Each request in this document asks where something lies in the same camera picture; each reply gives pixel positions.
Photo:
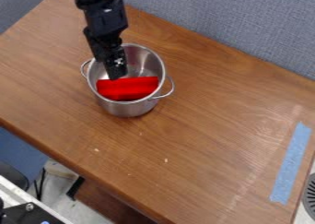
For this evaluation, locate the red block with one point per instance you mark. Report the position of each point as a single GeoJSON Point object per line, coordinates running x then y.
{"type": "Point", "coordinates": [131, 88]}

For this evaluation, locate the grey round vent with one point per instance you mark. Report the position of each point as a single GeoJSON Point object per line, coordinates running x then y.
{"type": "Point", "coordinates": [309, 196]}

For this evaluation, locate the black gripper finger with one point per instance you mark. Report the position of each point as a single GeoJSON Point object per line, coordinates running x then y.
{"type": "Point", "coordinates": [110, 54]}

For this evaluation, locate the blue tape strip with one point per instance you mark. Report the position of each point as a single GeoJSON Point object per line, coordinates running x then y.
{"type": "Point", "coordinates": [290, 166]}

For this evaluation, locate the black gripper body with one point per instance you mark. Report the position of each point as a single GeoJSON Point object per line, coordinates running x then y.
{"type": "Point", "coordinates": [106, 19]}

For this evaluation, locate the black device with screw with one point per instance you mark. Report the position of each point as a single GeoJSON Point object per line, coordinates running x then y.
{"type": "Point", "coordinates": [28, 213]}

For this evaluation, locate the black chair base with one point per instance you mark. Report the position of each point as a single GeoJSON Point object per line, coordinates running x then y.
{"type": "Point", "coordinates": [10, 173]}

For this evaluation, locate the stainless steel pot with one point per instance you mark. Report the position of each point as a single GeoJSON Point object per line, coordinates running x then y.
{"type": "Point", "coordinates": [145, 64]}

